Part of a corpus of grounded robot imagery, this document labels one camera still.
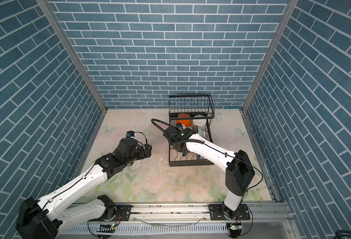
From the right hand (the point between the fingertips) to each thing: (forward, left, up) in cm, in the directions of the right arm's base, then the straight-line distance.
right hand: (196, 140), depth 83 cm
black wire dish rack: (+34, +2, -13) cm, 36 cm away
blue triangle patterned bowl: (-2, -2, -15) cm, 16 cm away
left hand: (-7, +25, -1) cm, 26 cm away
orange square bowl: (+19, +6, -8) cm, 22 cm away
